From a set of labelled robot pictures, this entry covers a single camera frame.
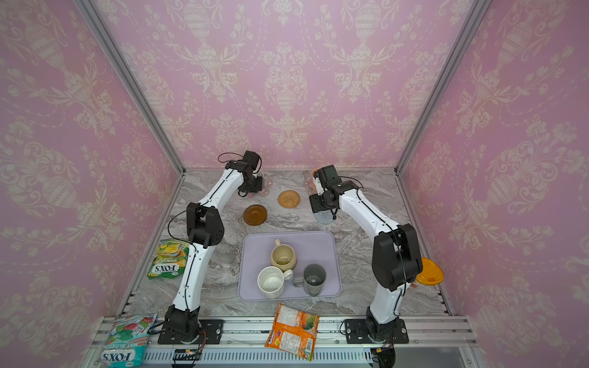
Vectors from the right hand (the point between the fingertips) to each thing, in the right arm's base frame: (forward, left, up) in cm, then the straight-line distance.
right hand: (320, 202), depth 91 cm
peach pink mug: (+4, +3, +13) cm, 14 cm away
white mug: (-26, +20, -13) cm, 35 cm away
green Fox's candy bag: (-16, +59, -10) cm, 62 cm away
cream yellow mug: (-16, +16, -12) cm, 26 cm away
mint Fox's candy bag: (-43, +64, -10) cm, 77 cm away
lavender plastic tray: (-13, +5, -13) cm, 19 cm away
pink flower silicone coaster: (+21, +24, -11) cm, 34 cm away
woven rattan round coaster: (+13, +13, -13) cm, 22 cm away
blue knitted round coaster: (+2, -3, -13) cm, 14 cm away
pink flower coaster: (+20, +2, -12) cm, 24 cm away
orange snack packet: (-42, +12, -12) cm, 45 cm away
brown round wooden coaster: (+4, +29, -13) cm, 32 cm away
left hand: (+15, +28, -8) cm, 33 cm away
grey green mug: (-27, +5, -10) cm, 30 cm away
